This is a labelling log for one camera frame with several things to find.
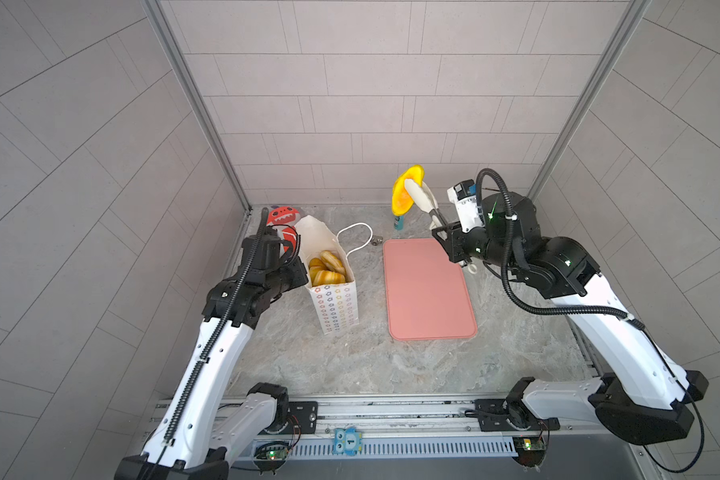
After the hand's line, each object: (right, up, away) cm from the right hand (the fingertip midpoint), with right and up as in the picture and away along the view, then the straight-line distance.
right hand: (434, 231), depth 62 cm
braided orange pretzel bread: (-25, -12, +15) cm, 31 cm away
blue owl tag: (-19, -48, +5) cm, 51 cm away
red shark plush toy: (-44, +5, +40) cm, 60 cm away
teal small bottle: (-4, +3, +46) cm, 46 cm away
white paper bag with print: (-22, -18, +10) cm, 30 cm away
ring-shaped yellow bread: (-25, -9, +23) cm, 36 cm away
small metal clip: (-12, -4, +43) cm, 44 cm away
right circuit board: (+23, -51, +6) cm, 56 cm away
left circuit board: (-35, -48, +2) cm, 60 cm away
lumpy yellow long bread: (-31, -10, +29) cm, 44 cm away
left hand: (-28, -8, +9) cm, 30 cm away
